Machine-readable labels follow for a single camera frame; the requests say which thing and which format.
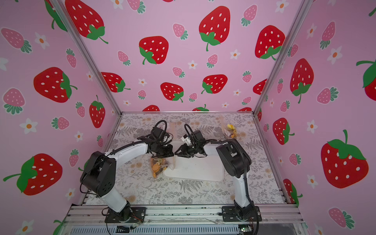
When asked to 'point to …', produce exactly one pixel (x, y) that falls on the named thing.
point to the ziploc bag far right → (228, 130)
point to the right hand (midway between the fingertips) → (174, 156)
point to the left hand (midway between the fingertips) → (176, 154)
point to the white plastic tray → (209, 167)
